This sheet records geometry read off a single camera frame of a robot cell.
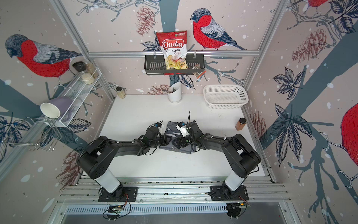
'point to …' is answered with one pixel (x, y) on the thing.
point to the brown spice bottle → (240, 124)
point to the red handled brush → (200, 76)
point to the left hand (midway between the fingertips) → (172, 136)
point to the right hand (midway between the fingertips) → (177, 139)
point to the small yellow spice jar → (120, 91)
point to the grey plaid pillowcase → (173, 131)
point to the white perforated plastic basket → (225, 96)
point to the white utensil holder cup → (175, 92)
